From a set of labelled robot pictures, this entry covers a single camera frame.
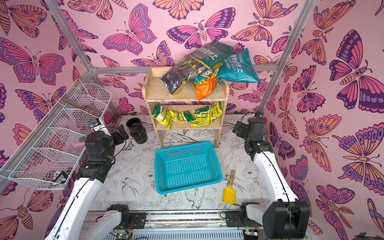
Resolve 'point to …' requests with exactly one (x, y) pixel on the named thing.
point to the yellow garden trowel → (229, 195)
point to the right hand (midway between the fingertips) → (241, 125)
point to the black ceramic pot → (138, 132)
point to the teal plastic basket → (186, 167)
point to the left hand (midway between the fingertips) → (117, 126)
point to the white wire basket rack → (50, 164)
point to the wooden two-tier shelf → (183, 111)
